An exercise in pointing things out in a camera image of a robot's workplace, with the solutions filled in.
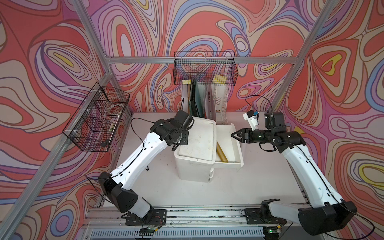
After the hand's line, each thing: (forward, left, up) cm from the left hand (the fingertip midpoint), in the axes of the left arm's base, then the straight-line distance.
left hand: (182, 138), depth 74 cm
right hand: (-2, -26, +2) cm, 26 cm away
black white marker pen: (-5, +23, -25) cm, 34 cm away
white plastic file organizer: (+25, -13, +4) cm, 29 cm away
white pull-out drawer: (0, -26, -8) cm, 27 cm away
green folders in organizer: (+25, -7, +5) cm, 27 cm away
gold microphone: (-4, -20, -7) cm, 22 cm away
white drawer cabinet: (-12, -7, 0) cm, 14 cm away
